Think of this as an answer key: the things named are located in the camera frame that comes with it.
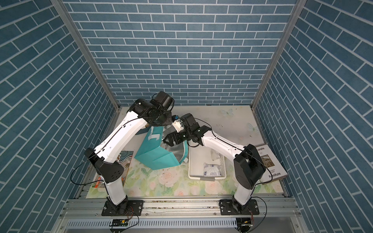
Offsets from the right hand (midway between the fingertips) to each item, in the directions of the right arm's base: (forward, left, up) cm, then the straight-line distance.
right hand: (170, 138), depth 81 cm
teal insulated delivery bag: (-10, +8, +4) cm, 13 cm away
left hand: (+4, -1, +10) cm, 11 cm away
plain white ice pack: (-2, -26, -13) cm, 29 cm away
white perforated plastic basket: (-2, -16, -15) cm, 22 cm away
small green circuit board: (-39, +21, -20) cm, 49 cm away
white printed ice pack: (-11, -25, -15) cm, 31 cm away
